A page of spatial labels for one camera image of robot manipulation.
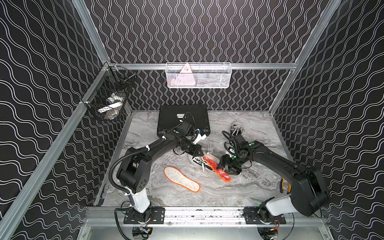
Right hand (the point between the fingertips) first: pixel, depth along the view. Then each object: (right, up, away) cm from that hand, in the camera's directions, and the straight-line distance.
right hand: (221, 169), depth 81 cm
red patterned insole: (+1, -2, -3) cm, 4 cm away
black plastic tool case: (-32, +30, +29) cm, 53 cm away
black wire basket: (-69, +43, +12) cm, 82 cm away
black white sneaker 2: (+15, +22, +19) cm, 33 cm away
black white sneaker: (-11, +3, +5) cm, 12 cm away
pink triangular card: (-19, +53, +9) cm, 57 cm away
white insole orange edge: (-26, -5, +6) cm, 27 cm away
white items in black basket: (-55, +32, -8) cm, 64 cm away
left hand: (-10, +9, +2) cm, 14 cm away
